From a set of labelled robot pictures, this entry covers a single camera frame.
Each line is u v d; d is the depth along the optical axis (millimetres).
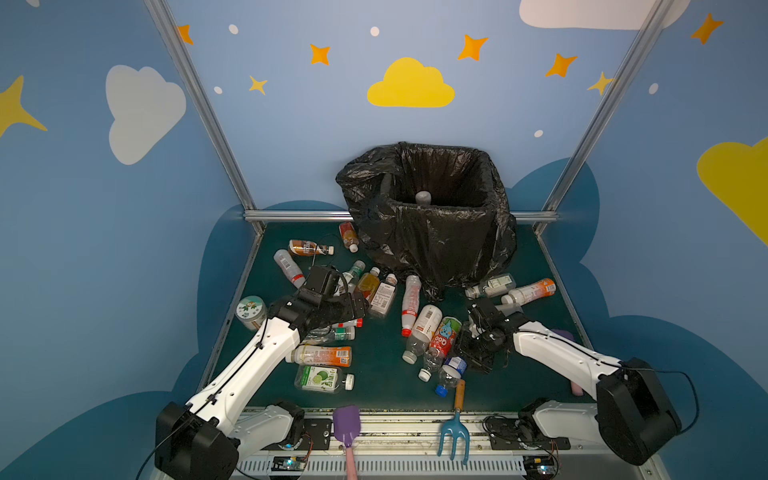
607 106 856
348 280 990
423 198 1013
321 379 800
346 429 749
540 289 984
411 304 933
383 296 967
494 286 982
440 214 734
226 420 400
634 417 415
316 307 584
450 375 836
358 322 928
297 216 1279
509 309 952
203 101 840
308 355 824
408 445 734
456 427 745
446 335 861
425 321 886
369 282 982
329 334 864
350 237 1116
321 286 589
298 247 1076
